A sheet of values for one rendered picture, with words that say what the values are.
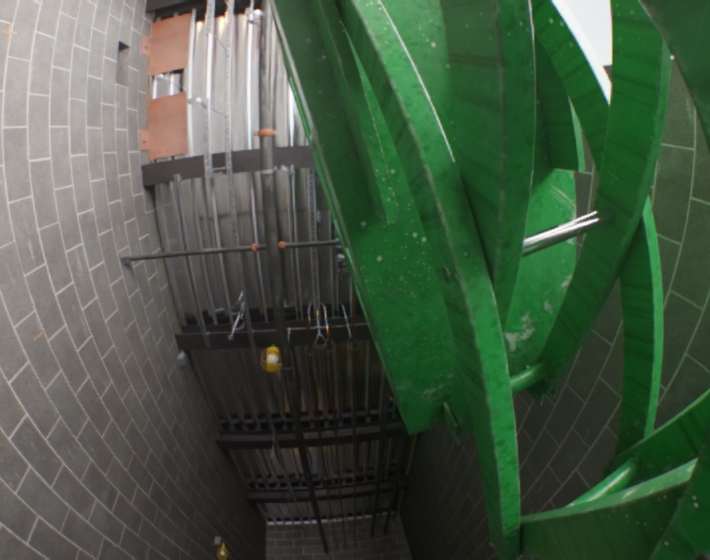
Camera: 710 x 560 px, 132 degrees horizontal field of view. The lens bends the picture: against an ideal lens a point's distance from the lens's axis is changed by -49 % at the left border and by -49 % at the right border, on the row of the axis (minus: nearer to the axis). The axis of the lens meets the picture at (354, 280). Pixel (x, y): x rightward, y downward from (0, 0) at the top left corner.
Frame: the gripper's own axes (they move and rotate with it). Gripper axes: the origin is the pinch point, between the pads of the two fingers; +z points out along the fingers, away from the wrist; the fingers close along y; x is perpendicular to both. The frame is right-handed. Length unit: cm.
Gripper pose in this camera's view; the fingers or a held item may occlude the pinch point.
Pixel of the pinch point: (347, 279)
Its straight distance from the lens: 260.0
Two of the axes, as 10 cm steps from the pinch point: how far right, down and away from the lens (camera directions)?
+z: 2.6, 9.6, -0.7
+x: -2.3, -0.1, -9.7
